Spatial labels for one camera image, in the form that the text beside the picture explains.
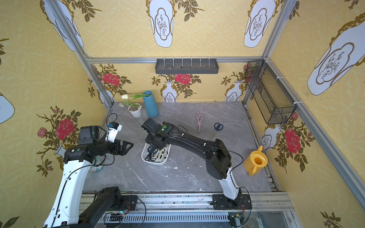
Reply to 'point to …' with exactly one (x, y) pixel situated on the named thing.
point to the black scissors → (150, 149)
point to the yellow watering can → (255, 161)
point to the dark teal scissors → (217, 127)
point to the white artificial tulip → (125, 96)
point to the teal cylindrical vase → (150, 104)
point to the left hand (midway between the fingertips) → (123, 143)
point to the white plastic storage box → (144, 152)
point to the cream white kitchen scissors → (160, 154)
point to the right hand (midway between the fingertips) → (144, 146)
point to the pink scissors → (199, 116)
